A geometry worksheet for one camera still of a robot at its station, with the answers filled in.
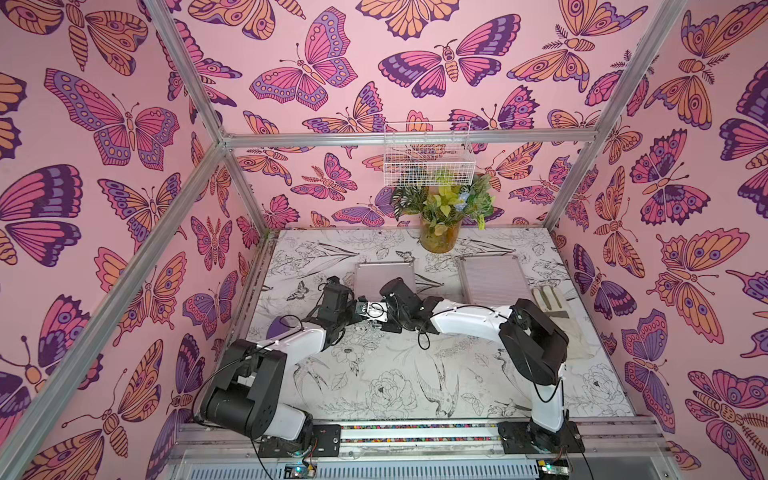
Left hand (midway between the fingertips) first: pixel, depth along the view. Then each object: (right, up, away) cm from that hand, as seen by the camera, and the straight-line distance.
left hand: (360, 305), depth 94 cm
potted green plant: (+26, +30, +1) cm, 40 cm away
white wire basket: (+24, +48, +12) cm, 55 cm away
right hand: (+7, 0, -2) cm, 8 cm away
